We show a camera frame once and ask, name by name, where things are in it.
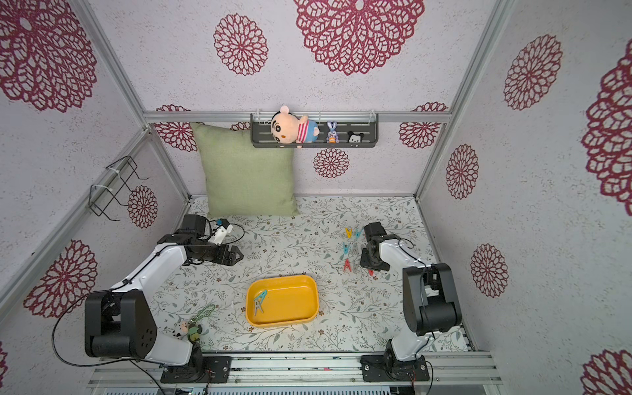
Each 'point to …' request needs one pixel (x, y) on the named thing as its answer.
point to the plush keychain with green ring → (190, 328)
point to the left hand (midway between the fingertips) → (231, 255)
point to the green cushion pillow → (243, 181)
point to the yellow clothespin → (349, 233)
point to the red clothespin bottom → (371, 272)
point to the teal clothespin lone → (358, 233)
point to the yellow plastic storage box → (290, 300)
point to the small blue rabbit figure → (332, 135)
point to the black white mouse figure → (355, 138)
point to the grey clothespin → (257, 305)
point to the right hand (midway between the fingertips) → (371, 260)
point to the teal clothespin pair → (346, 249)
